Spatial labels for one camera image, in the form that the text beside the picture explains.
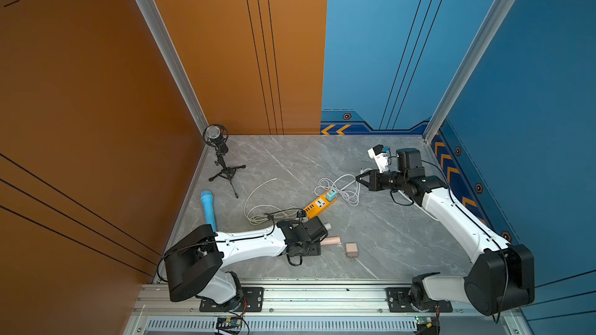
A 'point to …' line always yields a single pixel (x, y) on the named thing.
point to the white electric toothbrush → (327, 226)
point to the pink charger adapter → (351, 250)
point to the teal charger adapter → (331, 195)
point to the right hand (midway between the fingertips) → (358, 178)
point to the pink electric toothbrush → (330, 240)
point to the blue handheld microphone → (207, 198)
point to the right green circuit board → (427, 321)
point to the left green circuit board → (230, 321)
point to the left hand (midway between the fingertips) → (314, 245)
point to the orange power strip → (318, 206)
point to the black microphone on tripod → (216, 136)
